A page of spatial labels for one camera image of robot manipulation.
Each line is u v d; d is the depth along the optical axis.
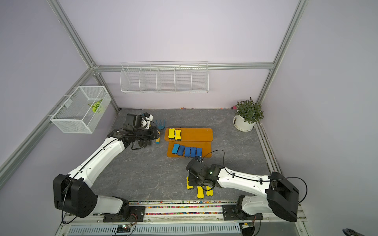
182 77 0.99
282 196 0.41
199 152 0.94
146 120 0.68
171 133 0.87
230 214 0.74
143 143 0.99
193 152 0.92
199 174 0.60
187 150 0.94
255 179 0.47
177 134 0.86
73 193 0.40
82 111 0.84
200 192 0.79
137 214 0.73
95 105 0.81
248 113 0.91
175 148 0.95
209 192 0.79
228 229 0.71
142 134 0.69
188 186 0.78
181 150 0.94
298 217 0.42
